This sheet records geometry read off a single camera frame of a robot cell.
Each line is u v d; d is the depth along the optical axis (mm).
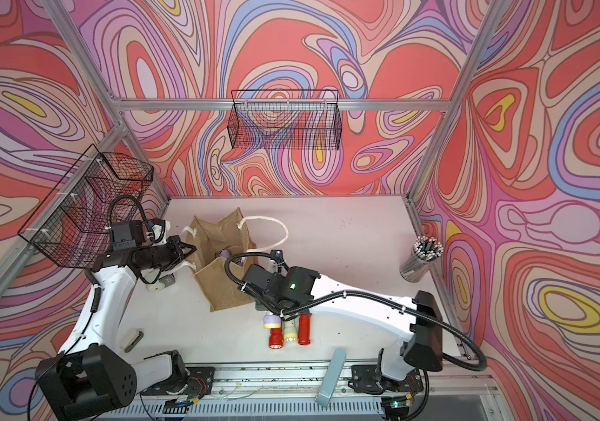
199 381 725
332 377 730
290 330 800
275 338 783
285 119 952
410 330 400
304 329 817
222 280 798
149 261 648
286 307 455
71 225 711
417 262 851
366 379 740
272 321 656
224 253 966
